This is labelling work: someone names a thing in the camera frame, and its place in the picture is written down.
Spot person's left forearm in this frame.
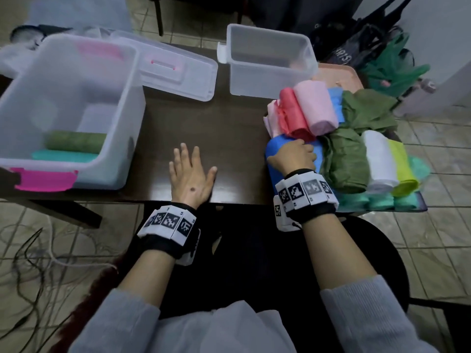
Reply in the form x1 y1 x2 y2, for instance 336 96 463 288
70 250 176 353

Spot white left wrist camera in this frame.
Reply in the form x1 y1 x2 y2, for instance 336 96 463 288
176 229 201 267

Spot translucent zipper bag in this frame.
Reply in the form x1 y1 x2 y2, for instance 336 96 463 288
0 25 111 79

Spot green plastic bag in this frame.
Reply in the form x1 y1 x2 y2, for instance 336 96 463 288
359 32 430 98

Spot white bag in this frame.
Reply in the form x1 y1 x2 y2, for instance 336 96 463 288
361 129 400 194

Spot pink plastic bag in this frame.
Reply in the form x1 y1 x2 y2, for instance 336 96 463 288
263 100 282 138
293 79 339 136

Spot blue-grey floor mat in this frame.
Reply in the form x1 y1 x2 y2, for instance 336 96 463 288
27 0 133 32

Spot teal bag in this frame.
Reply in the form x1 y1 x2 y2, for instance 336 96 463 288
31 150 98 163

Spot person's right forearm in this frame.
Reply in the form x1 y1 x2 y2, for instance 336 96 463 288
301 213 439 353

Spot black wristband with markers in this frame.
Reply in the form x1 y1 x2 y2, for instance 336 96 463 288
136 202 201 260
274 169 339 224

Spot dark patterned bag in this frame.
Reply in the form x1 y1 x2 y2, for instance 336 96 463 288
323 0 415 67

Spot black round stool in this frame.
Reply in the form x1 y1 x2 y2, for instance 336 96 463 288
340 216 411 313

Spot yellow-green bag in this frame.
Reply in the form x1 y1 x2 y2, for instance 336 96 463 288
388 139 419 198

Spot black right wristband with markers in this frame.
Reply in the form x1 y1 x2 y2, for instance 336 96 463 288
274 169 339 224

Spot small clear plastic bin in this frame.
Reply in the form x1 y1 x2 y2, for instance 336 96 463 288
217 24 319 100

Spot person's left hand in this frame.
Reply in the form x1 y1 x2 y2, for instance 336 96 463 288
168 143 218 210

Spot person's right hand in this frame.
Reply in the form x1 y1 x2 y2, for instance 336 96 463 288
266 138 318 177

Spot thick white floor cable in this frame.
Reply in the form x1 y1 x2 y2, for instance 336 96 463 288
46 215 118 271

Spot black left wristband with markers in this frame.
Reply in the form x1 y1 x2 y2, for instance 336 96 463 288
136 202 201 260

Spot clear lid pink handle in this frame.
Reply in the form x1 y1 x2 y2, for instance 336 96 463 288
110 30 219 102

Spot red plastic bag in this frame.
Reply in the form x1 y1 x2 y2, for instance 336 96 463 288
276 87 315 142

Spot tangled dark floor cables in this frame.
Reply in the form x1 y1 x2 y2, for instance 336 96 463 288
0 216 111 353

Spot large clear storage bin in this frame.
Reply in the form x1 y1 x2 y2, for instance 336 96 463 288
0 32 146 192

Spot person's black trousers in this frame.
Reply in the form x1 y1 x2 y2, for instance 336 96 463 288
125 202 343 353

